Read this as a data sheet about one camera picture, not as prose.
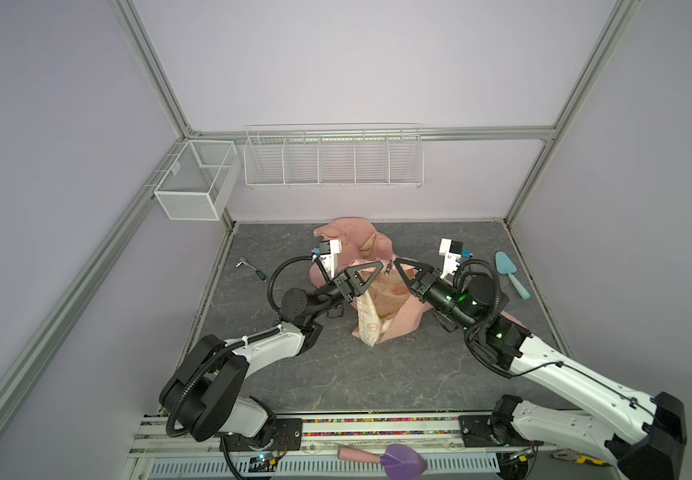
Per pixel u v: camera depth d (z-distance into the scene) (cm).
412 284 57
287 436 73
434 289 58
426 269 60
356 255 99
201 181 101
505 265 106
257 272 105
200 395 43
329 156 102
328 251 64
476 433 74
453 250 61
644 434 39
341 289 61
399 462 70
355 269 65
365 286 64
